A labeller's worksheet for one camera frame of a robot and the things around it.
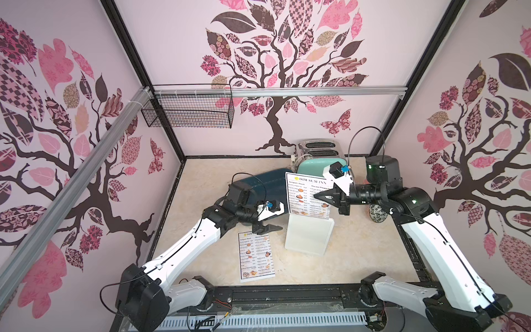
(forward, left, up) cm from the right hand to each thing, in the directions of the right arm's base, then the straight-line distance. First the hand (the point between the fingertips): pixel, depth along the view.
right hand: (318, 191), depth 61 cm
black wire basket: (+51, +52, -1) cm, 73 cm away
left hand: (-1, +12, -16) cm, 20 cm away
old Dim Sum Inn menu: (-8, +21, -36) cm, 42 cm away
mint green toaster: (+35, -6, -19) cm, 40 cm away
